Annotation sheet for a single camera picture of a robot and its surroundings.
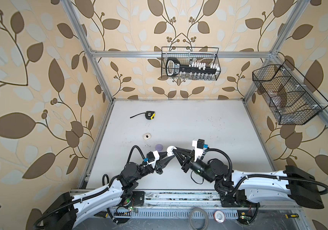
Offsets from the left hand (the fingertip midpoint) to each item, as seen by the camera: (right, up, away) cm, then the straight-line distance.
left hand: (170, 152), depth 65 cm
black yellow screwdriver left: (-33, -31, +4) cm, 46 cm away
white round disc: (+24, -33, +4) cm, 41 cm away
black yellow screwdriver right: (+60, -32, +4) cm, 68 cm away
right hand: (+2, +1, -1) cm, 2 cm away
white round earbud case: (0, +1, -1) cm, 1 cm away
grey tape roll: (+10, -33, +5) cm, 35 cm away
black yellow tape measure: (-16, +17, +43) cm, 49 cm away
